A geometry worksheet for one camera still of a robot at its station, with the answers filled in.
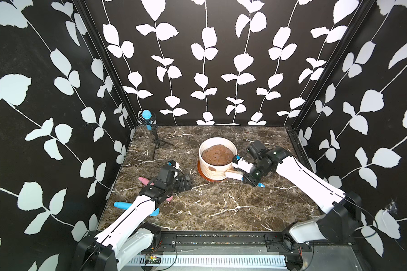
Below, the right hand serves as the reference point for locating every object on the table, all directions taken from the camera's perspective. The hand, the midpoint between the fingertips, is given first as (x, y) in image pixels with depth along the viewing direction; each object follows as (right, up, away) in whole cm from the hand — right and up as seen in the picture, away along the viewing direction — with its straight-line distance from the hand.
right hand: (243, 177), depth 79 cm
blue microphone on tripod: (-51, +30, +15) cm, 61 cm away
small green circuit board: (-42, -33, -8) cm, 54 cm away
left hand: (-28, -2, +5) cm, 28 cm away
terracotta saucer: (-22, 0, +17) cm, 28 cm away
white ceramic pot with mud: (-13, +9, +12) cm, 20 cm away
